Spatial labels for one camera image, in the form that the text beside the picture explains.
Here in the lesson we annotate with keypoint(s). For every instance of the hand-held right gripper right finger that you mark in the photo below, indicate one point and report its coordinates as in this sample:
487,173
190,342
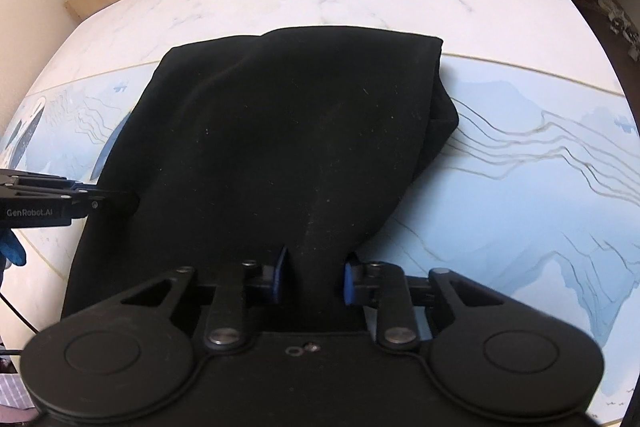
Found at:
348,282

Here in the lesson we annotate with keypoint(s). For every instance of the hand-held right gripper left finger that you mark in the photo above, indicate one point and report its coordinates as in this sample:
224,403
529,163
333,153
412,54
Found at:
280,277

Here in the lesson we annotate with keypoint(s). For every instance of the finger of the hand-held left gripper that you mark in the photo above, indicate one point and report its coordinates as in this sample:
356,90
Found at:
115,202

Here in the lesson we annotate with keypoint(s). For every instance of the black sweater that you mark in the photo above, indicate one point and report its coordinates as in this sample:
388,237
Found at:
275,132

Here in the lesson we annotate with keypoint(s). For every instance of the person's left hand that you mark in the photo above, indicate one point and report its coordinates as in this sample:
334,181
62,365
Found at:
12,249

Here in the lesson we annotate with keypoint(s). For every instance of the plaid cloth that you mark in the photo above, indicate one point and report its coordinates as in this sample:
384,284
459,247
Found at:
15,397

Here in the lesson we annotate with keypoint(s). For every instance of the light wooden board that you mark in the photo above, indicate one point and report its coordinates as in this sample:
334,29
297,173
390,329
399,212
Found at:
95,2

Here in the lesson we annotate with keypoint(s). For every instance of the white marble-print table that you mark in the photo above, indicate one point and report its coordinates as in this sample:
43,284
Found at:
500,107

